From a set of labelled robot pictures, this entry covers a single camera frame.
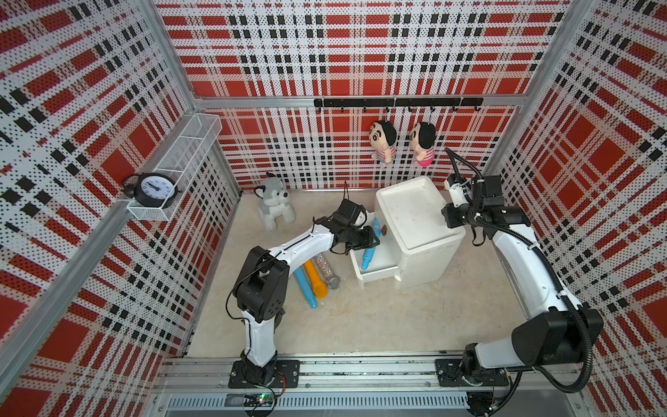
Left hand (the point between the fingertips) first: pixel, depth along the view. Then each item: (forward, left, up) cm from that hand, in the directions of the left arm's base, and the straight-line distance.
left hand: (378, 241), depth 88 cm
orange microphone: (-13, +21, -9) cm, 26 cm away
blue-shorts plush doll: (+30, -2, +21) cm, 37 cm away
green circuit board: (-44, +35, -11) cm, 57 cm away
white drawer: (-5, -2, -4) cm, 7 cm away
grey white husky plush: (+17, +40, 0) cm, 43 cm away
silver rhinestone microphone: (-10, +16, -9) cm, 21 cm away
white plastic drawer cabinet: (-1, -10, +10) cm, 14 cm away
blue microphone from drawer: (-5, +3, +1) cm, 6 cm away
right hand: (+3, -23, +13) cm, 26 cm away
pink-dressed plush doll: (+33, -17, +19) cm, 42 cm away
